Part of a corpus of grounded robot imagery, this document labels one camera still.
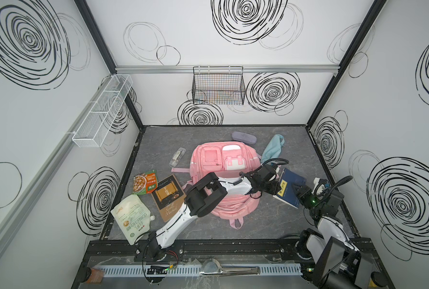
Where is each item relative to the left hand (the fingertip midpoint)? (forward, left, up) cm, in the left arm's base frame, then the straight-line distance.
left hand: (282, 188), depth 90 cm
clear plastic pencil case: (+17, +57, 0) cm, 59 cm away
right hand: (-1, -2, +5) cm, 6 cm away
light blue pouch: (+22, +2, +3) cm, 22 cm away
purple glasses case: (+33, +18, +1) cm, 38 cm away
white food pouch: (-16, +71, -2) cm, 73 cm away
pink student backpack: (+14, +28, +3) cm, 31 cm away
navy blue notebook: (-2, -3, -2) cm, 4 cm away
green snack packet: (0, +70, 0) cm, 70 cm away
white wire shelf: (+7, +84, +31) cm, 90 cm away
